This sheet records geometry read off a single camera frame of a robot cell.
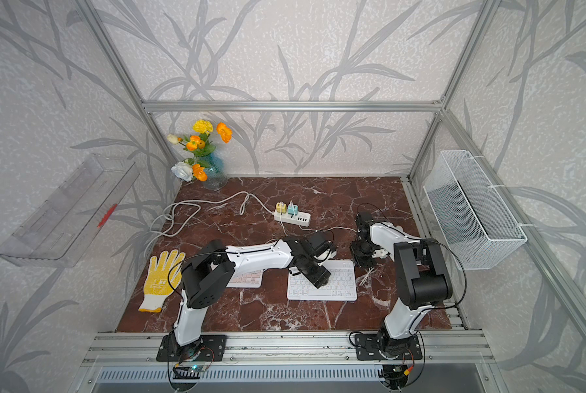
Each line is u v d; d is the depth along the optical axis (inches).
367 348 28.8
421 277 18.6
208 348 28.5
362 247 31.0
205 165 35.1
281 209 40.4
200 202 44.0
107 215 26.6
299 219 40.1
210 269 21.6
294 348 29.7
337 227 40.2
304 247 26.7
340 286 33.5
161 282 34.2
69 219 26.9
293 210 40.1
